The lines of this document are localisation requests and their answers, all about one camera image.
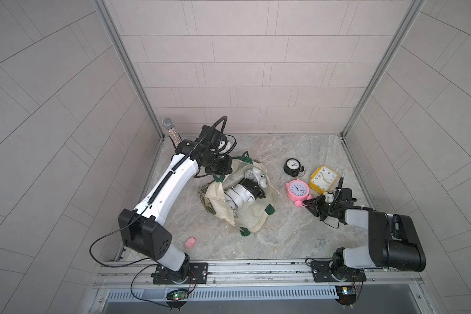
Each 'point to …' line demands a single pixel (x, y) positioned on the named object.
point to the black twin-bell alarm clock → (292, 167)
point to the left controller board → (177, 295)
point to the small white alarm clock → (238, 194)
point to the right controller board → (346, 295)
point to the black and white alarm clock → (249, 190)
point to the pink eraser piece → (190, 242)
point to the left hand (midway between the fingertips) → (235, 168)
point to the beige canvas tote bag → (248, 215)
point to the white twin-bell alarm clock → (257, 174)
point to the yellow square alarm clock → (322, 178)
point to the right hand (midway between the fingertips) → (304, 200)
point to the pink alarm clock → (297, 191)
